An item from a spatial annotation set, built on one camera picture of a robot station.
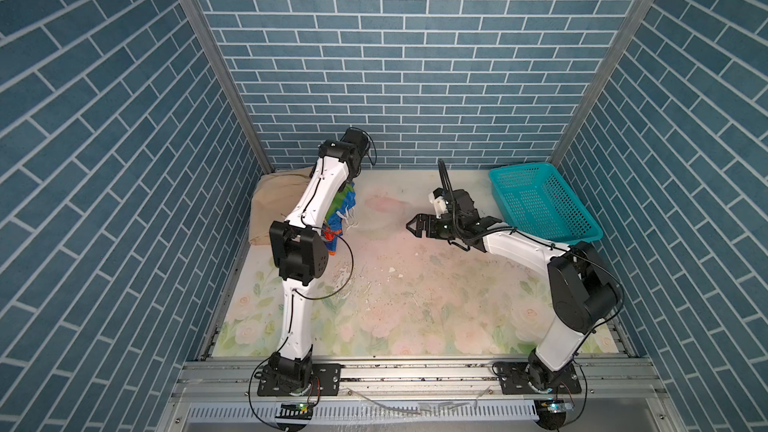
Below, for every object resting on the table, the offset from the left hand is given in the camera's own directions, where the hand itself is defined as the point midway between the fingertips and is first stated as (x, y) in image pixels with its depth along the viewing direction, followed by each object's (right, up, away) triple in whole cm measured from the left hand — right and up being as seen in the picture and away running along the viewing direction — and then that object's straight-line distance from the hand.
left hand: (318, 179), depth 89 cm
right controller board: (+61, -58, -18) cm, 86 cm away
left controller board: (-1, -58, -17) cm, 60 cm away
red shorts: (+5, -9, +10) cm, 14 cm away
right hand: (+29, -14, +1) cm, 32 cm away
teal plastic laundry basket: (+75, -6, +24) cm, 79 cm away
